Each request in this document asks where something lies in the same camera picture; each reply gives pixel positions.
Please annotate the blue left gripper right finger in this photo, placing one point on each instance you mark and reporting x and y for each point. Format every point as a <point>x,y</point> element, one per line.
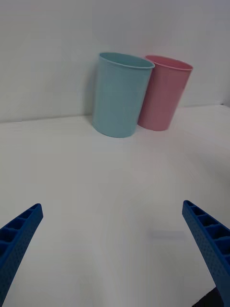
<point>210,244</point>

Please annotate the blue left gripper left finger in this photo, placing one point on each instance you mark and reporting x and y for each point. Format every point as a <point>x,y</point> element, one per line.
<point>16,242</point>

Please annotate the pink plastic bin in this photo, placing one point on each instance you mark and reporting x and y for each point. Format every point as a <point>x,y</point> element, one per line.
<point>163,96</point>

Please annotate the pale blue plastic bin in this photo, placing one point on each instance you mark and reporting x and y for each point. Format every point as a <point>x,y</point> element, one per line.
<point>119,96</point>

